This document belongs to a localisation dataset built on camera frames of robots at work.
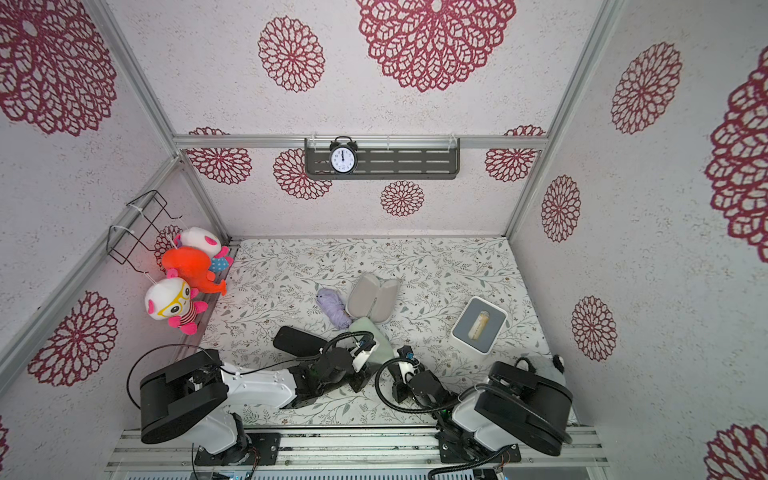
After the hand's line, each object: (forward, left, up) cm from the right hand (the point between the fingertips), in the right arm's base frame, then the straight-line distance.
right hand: (387, 366), depth 85 cm
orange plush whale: (+22, +58, +18) cm, 64 cm away
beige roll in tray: (+15, -28, -2) cm, 32 cm away
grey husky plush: (-5, -37, +17) cm, 41 cm away
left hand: (+1, +4, +1) cm, 4 cm away
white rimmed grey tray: (+13, -32, 0) cm, 35 cm away
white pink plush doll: (+33, +59, +18) cm, 70 cm away
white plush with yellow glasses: (+10, +57, +19) cm, 61 cm away
